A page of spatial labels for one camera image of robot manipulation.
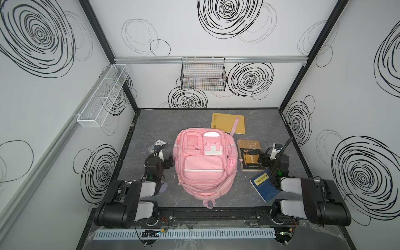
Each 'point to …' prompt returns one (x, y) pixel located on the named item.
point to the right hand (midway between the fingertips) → (266, 152)
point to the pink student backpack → (206, 161)
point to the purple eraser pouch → (163, 187)
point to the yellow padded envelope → (226, 122)
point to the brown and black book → (249, 153)
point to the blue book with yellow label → (264, 185)
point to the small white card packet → (160, 142)
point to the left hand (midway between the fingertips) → (164, 152)
